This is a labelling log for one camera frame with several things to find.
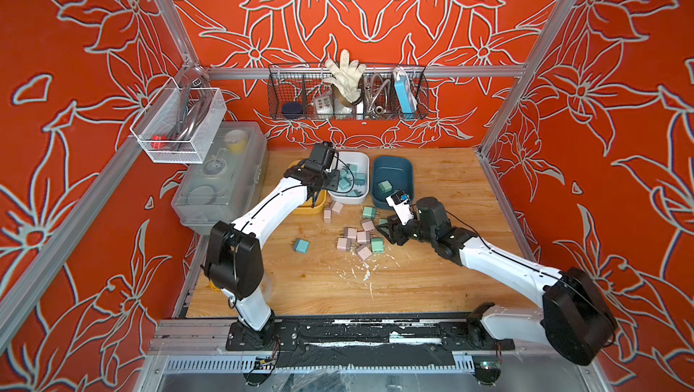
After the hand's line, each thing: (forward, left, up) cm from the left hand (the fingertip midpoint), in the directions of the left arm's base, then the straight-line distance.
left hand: (330, 173), depth 88 cm
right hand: (-16, -16, -5) cm, 23 cm away
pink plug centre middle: (-15, -12, -16) cm, 25 cm away
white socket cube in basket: (+21, +4, +12) cm, 25 cm away
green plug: (-17, -17, -17) cm, 30 cm away
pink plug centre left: (-14, -8, -15) cm, 22 cm away
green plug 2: (+8, -20, -15) cm, 27 cm away
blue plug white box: (+9, -4, -17) cm, 19 cm away
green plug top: (-4, -15, -16) cm, 22 cm away
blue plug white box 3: (+19, -7, -17) cm, 27 cm away
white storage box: (+12, -8, -20) cm, 25 cm away
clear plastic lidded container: (-7, +30, +3) cm, 31 cm away
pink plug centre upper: (-10, -14, -16) cm, 23 cm away
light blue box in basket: (+20, -25, +16) cm, 36 cm away
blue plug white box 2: (+13, -10, -18) cm, 24 cm away
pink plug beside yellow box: (-7, +1, -15) cm, 17 cm away
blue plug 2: (+4, -8, -16) cm, 18 cm away
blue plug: (-19, +9, -17) cm, 27 cm away
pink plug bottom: (-20, -13, -17) cm, 29 cm away
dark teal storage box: (+16, -27, -16) cm, 35 cm away
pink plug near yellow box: (-3, -2, -16) cm, 16 cm away
